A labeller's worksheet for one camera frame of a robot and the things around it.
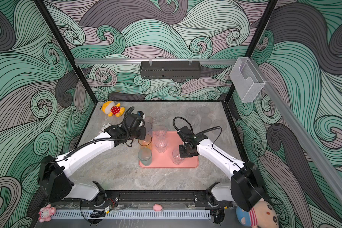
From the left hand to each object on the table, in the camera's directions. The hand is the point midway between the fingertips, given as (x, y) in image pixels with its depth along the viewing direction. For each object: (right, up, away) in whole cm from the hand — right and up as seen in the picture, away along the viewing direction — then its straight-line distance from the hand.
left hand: (145, 129), depth 81 cm
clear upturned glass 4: (+34, +2, +22) cm, 40 cm away
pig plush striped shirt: (+56, -36, -19) cm, 70 cm away
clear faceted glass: (+8, -4, +16) cm, 19 cm away
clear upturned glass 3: (+42, +2, +21) cm, 47 cm away
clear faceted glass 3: (+19, -19, +6) cm, 27 cm away
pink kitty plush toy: (-46, -38, -15) cm, 61 cm away
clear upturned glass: (+32, +10, +27) cm, 43 cm away
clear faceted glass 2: (+9, -10, +10) cm, 17 cm away
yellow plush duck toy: (-33, +14, +26) cm, 44 cm away
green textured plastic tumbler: (-2, -18, +8) cm, 20 cm away
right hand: (+23, -14, +1) cm, 27 cm away
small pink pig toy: (+8, -38, -12) cm, 40 cm away
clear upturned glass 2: (+41, +10, +24) cm, 48 cm away
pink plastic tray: (+12, -15, +9) cm, 21 cm away
